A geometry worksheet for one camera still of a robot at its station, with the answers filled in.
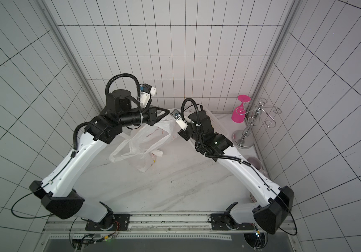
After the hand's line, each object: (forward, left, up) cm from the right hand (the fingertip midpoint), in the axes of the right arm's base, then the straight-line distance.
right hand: (183, 115), depth 72 cm
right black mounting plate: (-37, -21, -33) cm, 54 cm away
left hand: (-8, +6, +7) cm, 12 cm away
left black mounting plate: (-41, +30, -32) cm, 60 cm away
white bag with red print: (-11, +20, -13) cm, 26 cm away
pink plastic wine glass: (+10, -30, -9) cm, 33 cm away
